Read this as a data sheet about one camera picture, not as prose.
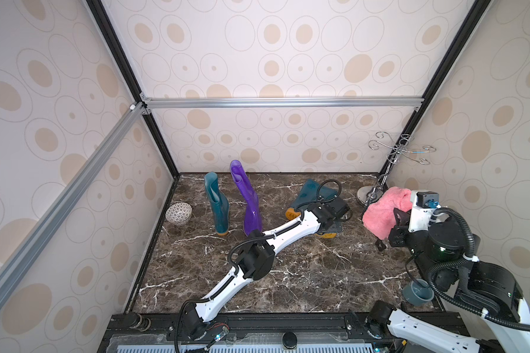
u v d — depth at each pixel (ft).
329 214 2.22
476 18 2.27
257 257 1.89
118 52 2.50
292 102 2.95
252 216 3.12
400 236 1.61
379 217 1.98
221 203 3.38
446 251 1.19
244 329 2.45
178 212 3.33
